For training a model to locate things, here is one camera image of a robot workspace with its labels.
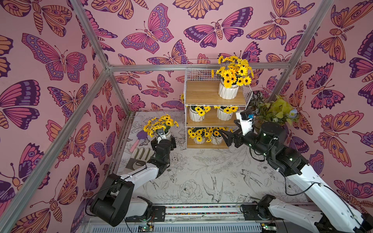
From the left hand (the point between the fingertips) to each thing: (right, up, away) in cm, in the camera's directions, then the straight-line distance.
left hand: (166, 135), depth 88 cm
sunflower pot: (0, +8, -7) cm, 11 cm away
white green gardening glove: (-18, -15, +6) cm, 24 cm away
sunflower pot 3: (+19, +1, +2) cm, 20 cm away
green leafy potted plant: (+71, +15, +3) cm, 73 cm away
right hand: (+32, +7, -25) cm, 41 cm away
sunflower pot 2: (+18, +13, -14) cm, 26 cm away
